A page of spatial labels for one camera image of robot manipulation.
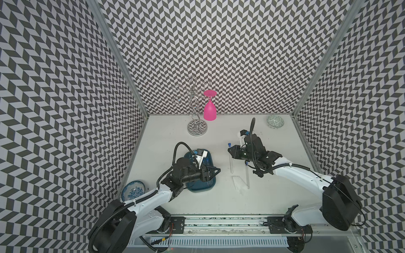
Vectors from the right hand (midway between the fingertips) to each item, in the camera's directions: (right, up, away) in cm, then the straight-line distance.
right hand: (228, 152), depth 82 cm
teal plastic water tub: (-14, -16, -5) cm, 22 cm away
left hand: (-6, -8, -7) cm, 12 cm away
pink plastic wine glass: (-10, +23, +9) cm, 26 cm away
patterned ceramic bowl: (+37, +17, +29) cm, 50 cm away
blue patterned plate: (-50, -19, -2) cm, 54 cm away
